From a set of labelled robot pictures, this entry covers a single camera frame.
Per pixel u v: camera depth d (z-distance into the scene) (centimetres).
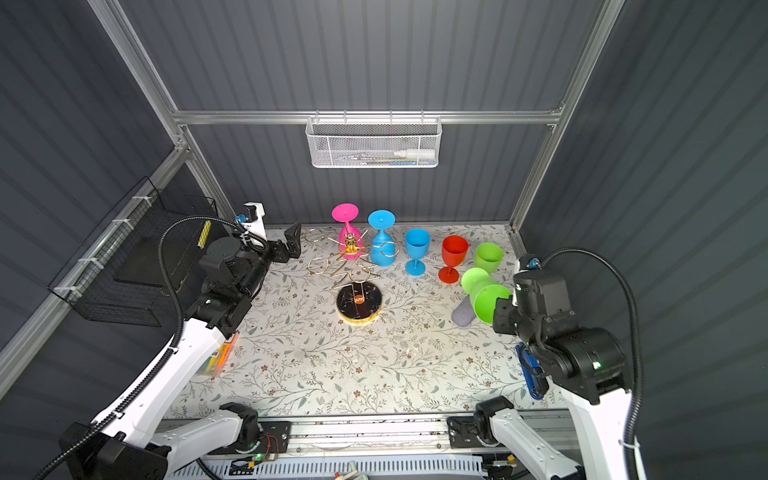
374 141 124
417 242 97
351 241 75
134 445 39
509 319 52
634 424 33
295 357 87
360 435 75
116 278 69
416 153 93
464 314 92
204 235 83
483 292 65
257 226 59
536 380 79
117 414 39
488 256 93
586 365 34
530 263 51
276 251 63
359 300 96
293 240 64
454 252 93
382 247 84
